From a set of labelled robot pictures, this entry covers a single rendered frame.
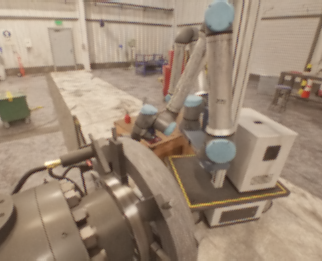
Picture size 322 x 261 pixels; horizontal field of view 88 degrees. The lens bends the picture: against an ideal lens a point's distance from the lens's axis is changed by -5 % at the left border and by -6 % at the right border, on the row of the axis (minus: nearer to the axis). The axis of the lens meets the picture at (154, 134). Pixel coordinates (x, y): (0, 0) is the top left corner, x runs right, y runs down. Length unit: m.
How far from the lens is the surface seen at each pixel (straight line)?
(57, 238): 0.65
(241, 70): 1.22
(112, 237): 0.79
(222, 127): 0.93
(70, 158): 1.09
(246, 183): 1.56
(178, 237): 0.68
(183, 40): 1.62
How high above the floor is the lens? 1.36
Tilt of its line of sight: 27 degrees down
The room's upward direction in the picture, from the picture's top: 1 degrees clockwise
